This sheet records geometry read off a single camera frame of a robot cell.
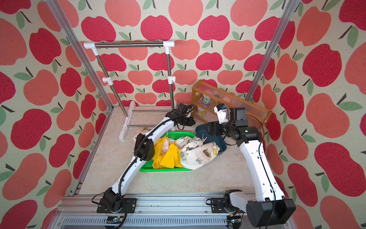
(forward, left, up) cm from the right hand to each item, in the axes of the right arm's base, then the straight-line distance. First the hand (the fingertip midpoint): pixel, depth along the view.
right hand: (213, 128), depth 74 cm
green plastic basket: (-17, +35, -19) cm, 43 cm away
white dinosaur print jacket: (-9, +9, -11) cm, 17 cm away
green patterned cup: (+32, +3, -8) cm, 33 cm away
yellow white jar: (+32, +5, -22) cm, 39 cm away
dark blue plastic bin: (+16, +5, -22) cm, 28 cm away
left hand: (+17, +8, -21) cm, 28 cm away
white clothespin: (+9, +2, -26) cm, 27 cm away
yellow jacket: (-11, +25, -15) cm, 31 cm away
